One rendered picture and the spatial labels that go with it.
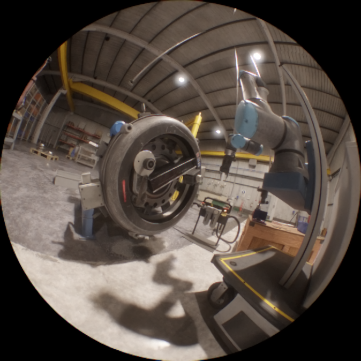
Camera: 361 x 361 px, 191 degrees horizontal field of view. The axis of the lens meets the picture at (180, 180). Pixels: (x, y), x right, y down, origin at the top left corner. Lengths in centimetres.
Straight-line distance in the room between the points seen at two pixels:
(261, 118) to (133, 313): 90
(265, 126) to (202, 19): 755
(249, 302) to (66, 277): 75
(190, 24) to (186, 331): 851
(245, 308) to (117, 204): 62
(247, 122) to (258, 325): 67
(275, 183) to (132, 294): 77
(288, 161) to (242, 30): 766
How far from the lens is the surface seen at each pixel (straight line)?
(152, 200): 73
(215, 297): 67
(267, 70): 862
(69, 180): 202
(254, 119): 41
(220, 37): 798
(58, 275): 72
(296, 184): 39
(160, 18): 822
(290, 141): 49
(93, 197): 48
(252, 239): 116
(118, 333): 59
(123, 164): 44
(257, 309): 45
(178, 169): 62
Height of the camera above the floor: 58
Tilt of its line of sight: 3 degrees up
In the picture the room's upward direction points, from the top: 18 degrees clockwise
